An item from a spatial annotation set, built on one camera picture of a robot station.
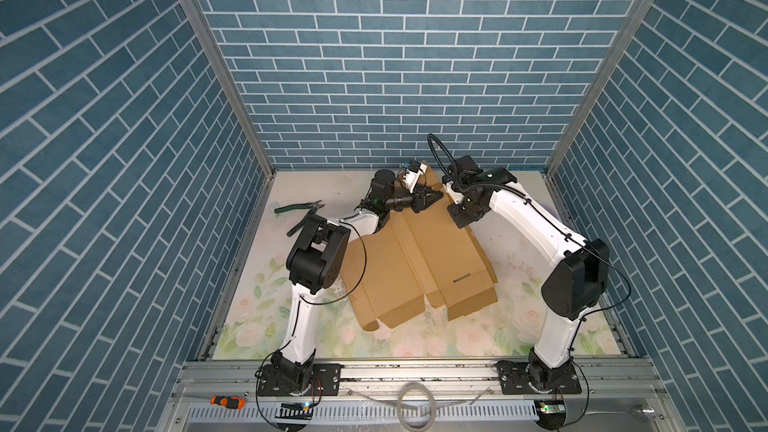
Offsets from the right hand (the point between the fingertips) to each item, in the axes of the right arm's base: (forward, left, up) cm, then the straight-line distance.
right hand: (458, 213), depth 87 cm
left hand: (+5, +5, +1) cm, 7 cm away
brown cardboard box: (-8, +11, -13) cm, 19 cm away
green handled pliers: (+11, +50, -15) cm, 54 cm away
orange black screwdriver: (-49, +53, -14) cm, 73 cm away
